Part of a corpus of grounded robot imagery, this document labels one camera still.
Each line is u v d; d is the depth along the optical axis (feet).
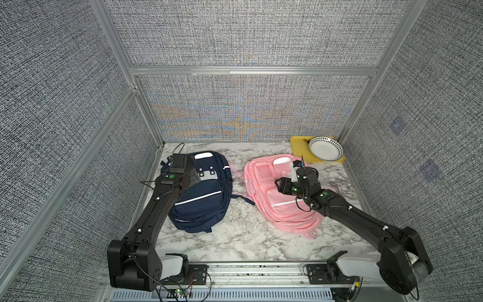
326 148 3.74
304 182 2.18
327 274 2.34
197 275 2.43
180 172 2.03
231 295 2.30
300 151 3.73
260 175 3.11
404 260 1.33
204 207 2.88
